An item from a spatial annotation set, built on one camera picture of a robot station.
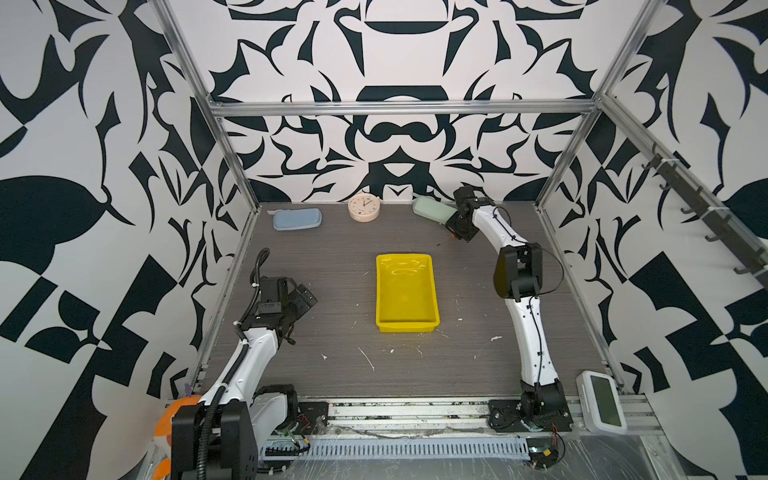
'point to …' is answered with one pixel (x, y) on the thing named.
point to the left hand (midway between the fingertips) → (299, 297)
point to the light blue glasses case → (297, 219)
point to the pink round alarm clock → (364, 207)
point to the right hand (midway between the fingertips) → (455, 226)
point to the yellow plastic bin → (406, 293)
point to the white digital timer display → (600, 403)
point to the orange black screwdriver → (439, 244)
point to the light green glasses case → (432, 209)
